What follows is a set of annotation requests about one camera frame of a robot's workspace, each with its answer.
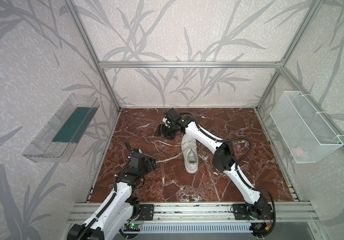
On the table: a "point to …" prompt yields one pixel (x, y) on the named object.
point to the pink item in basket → (297, 151)
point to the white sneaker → (190, 153)
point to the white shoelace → (175, 156)
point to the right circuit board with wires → (261, 229)
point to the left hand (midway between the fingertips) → (153, 158)
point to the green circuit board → (131, 227)
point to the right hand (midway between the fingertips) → (158, 131)
